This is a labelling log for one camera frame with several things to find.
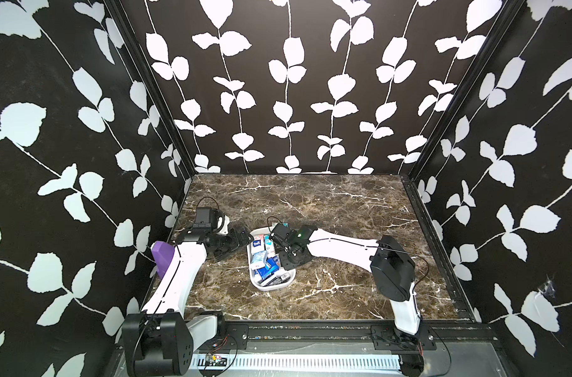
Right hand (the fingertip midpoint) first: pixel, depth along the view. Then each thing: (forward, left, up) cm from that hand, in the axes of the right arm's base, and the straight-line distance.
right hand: (287, 260), depth 86 cm
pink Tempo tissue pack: (+5, +11, +2) cm, 13 cm away
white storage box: (-6, +12, -2) cm, 13 cm away
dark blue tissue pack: (-2, +5, +1) cm, 6 cm away
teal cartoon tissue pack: (+5, +7, +2) cm, 8 cm away
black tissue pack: (-7, +4, 0) cm, 8 cm away
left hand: (+4, +15, +9) cm, 18 cm away
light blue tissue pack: (-2, +10, +4) cm, 11 cm away
